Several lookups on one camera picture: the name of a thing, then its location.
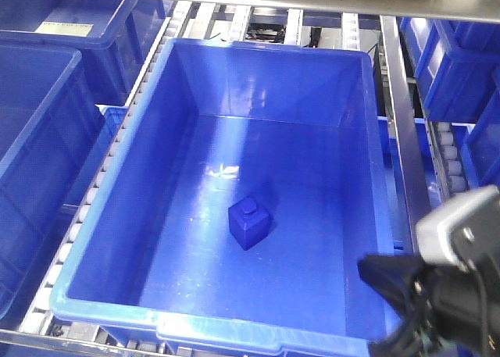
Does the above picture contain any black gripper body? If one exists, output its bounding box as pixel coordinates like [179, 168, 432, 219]
[356, 255, 435, 327]

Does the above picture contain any small blue plastic box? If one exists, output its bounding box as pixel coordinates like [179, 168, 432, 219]
[227, 195, 271, 252]

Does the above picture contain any large blue plastic bin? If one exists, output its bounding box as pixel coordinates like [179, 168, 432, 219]
[49, 37, 404, 357]

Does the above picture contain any steel roller rack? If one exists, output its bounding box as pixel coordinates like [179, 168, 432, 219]
[0, 0, 500, 357]

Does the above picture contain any row of blue bins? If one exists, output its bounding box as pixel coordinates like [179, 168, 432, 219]
[0, 0, 500, 323]

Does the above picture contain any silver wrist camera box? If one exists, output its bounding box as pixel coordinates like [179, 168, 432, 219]
[415, 184, 500, 274]

